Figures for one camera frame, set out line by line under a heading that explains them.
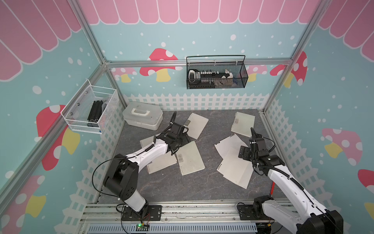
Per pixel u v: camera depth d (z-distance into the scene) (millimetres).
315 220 397
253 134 709
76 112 726
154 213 753
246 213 743
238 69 946
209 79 874
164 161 926
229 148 1008
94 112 701
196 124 1126
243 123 1133
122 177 448
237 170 899
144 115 1015
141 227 727
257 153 614
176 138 678
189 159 942
